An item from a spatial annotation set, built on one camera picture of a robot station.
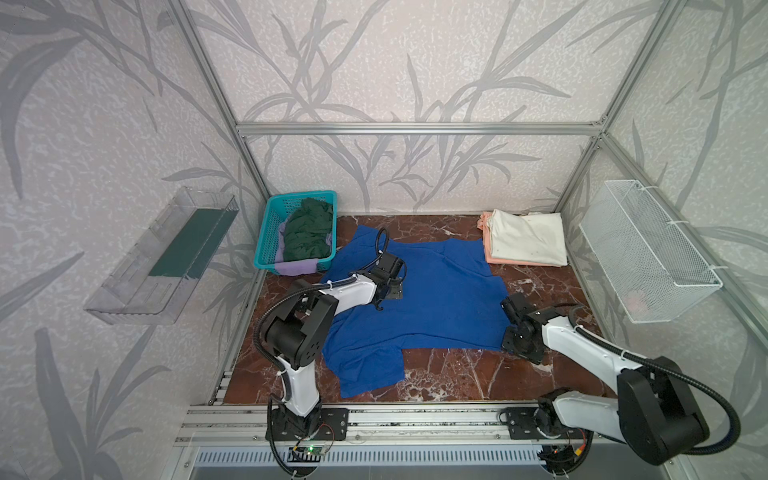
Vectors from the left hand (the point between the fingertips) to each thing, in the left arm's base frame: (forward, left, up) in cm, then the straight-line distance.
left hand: (392, 278), depth 98 cm
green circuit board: (-47, +17, -2) cm, 50 cm away
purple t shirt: (+1, +31, +6) cm, 31 cm away
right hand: (-19, -36, -2) cm, 41 cm away
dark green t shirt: (+18, +31, +2) cm, 36 cm away
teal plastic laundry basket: (+30, +45, +2) cm, 54 cm away
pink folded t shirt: (+26, -35, 0) cm, 43 cm away
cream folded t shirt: (+17, -52, +1) cm, 55 cm away
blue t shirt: (-8, -19, 0) cm, 20 cm away
